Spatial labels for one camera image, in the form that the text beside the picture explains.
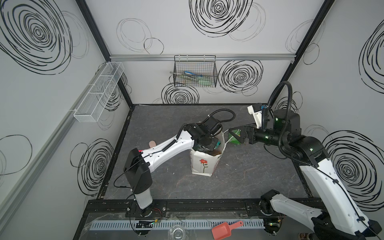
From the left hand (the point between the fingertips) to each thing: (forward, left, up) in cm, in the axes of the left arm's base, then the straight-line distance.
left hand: (211, 141), depth 79 cm
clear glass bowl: (-38, +16, -19) cm, 45 cm away
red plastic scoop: (-37, -6, -17) cm, 41 cm away
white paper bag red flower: (-12, +4, -1) cm, 12 cm away
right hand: (-6, -8, +20) cm, 22 cm away
